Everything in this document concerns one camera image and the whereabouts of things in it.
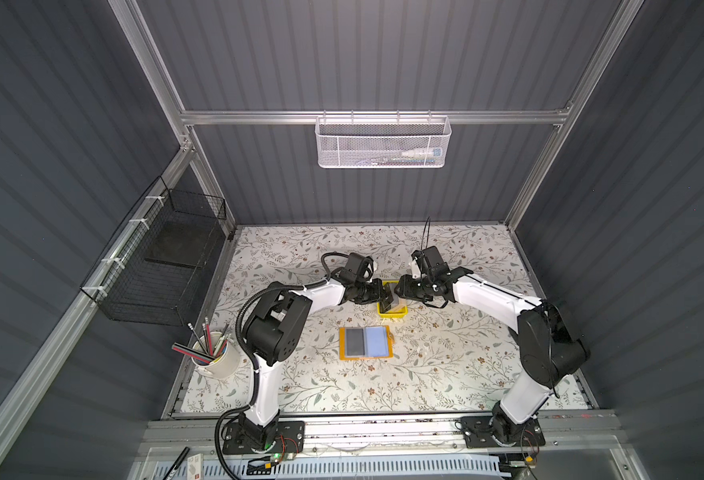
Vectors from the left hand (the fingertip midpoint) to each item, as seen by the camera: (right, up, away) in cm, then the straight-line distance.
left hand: (388, 294), depth 96 cm
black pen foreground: (-54, -38, -27) cm, 71 cm away
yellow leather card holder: (-8, -13, -7) cm, 17 cm away
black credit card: (-11, -14, -7) cm, 19 cm away
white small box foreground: (-48, -37, -27) cm, 66 cm away
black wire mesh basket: (-61, +10, -23) cm, 66 cm away
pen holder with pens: (-50, -14, -15) cm, 54 cm away
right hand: (+4, +2, -4) cm, 6 cm away
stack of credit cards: (+2, -3, -2) cm, 4 cm away
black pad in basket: (-57, +16, -18) cm, 61 cm away
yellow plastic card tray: (+4, -6, 0) cm, 7 cm away
